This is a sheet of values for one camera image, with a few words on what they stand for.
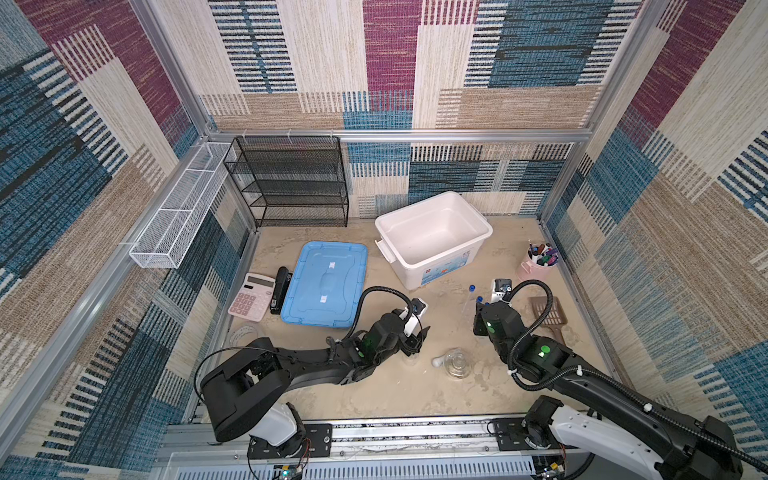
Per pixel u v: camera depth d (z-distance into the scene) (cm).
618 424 48
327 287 101
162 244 89
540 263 94
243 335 91
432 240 114
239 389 45
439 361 84
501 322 58
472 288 83
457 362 79
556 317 94
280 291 98
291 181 110
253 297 97
